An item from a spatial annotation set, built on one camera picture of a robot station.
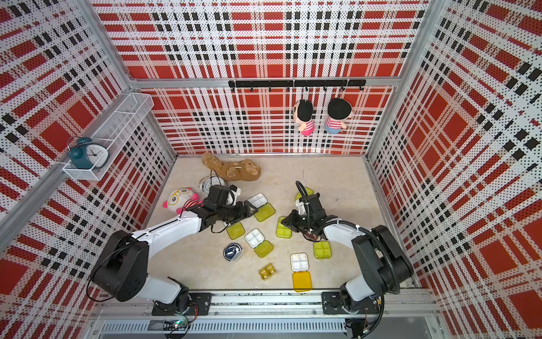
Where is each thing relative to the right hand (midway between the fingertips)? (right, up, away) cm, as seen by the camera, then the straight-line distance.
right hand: (284, 222), depth 87 cm
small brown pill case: (+11, -7, +2) cm, 13 cm away
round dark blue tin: (-21, -12, -2) cm, 25 cm away
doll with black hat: (+25, +49, +6) cm, 55 cm away
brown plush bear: (-20, +22, +15) cm, 34 cm away
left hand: (-12, +4, -1) cm, 13 cm away
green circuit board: (-35, -30, -18) cm, 49 cm away
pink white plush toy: (-47, +9, +8) cm, 48 cm away
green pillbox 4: (+16, -11, -1) cm, 20 cm away
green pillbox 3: (-12, -8, +1) cm, 14 cm away
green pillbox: (-20, -4, -1) cm, 21 cm away
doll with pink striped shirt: (+9, +48, +6) cm, 49 cm away
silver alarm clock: (-39, +16, +16) cm, 45 cm away
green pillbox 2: (-1, -5, +4) cm, 6 cm away
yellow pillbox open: (+7, -19, -9) cm, 22 cm away
